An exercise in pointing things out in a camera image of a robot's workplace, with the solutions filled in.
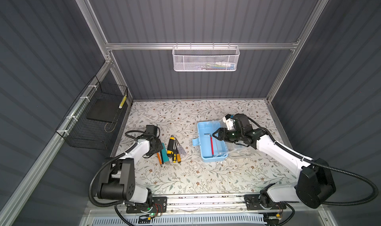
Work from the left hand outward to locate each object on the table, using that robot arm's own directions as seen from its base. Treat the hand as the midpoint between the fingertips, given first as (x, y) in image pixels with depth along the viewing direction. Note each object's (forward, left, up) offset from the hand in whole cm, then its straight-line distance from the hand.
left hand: (157, 148), depth 92 cm
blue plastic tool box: (+4, -30, -1) cm, 30 cm away
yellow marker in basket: (+14, +17, +26) cm, 34 cm away
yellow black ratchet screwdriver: (0, -8, -2) cm, 8 cm away
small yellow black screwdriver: (-6, -11, 0) cm, 13 cm away
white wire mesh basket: (+71, -37, +21) cm, 83 cm away
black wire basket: (+2, +28, +26) cm, 38 cm away
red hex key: (+1, -35, 0) cm, 35 cm away
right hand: (-1, -36, +13) cm, 39 cm away
